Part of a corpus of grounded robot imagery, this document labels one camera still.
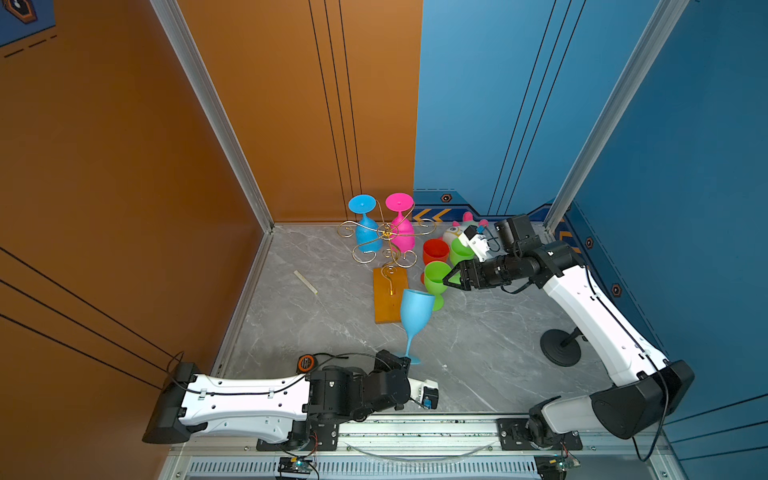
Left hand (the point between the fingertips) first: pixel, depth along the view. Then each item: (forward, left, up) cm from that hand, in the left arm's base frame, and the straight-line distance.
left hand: (406, 354), depth 70 cm
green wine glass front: (+24, -8, 0) cm, 25 cm away
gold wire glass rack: (+23, +5, +13) cm, 27 cm away
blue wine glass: (+8, -2, +7) cm, 11 cm away
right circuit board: (-20, -36, -18) cm, 45 cm away
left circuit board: (-20, +26, -19) cm, 38 cm away
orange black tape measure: (+3, +27, -15) cm, 31 cm away
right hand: (+15, -11, +9) cm, 20 cm away
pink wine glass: (+31, +1, +7) cm, 31 cm away
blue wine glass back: (+31, +11, +7) cm, 33 cm away
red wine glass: (+32, -9, 0) cm, 33 cm away
